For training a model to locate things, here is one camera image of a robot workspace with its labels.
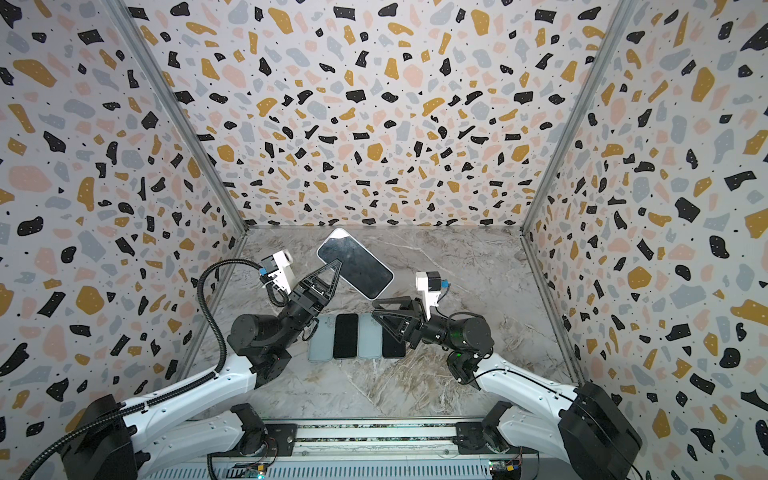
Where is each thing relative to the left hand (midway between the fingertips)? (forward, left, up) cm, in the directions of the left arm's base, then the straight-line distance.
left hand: (336, 264), depth 54 cm
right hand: (-6, -6, -8) cm, 12 cm away
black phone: (+2, -9, -44) cm, 45 cm away
